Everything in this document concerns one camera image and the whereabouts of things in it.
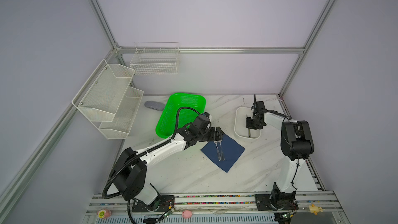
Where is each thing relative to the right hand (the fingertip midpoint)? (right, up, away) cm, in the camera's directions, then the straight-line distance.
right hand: (248, 124), depth 102 cm
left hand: (-23, -4, -21) cm, 31 cm away
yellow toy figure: (+20, -35, -34) cm, 52 cm away
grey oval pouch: (-65, +13, +9) cm, 67 cm away
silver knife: (0, -4, -4) cm, 6 cm away
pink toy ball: (-37, -38, -32) cm, 62 cm away
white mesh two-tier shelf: (-83, +15, -17) cm, 86 cm away
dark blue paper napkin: (-13, -15, -11) cm, 22 cm away
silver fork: (-21, -17, -14) cm, 30 cm away
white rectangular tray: (-5, -4, -3) cm, 7 cm away
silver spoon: (-20, -11, -7) cm, 23 cm away
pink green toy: (-74, -36, -35) cm, 89 cm away
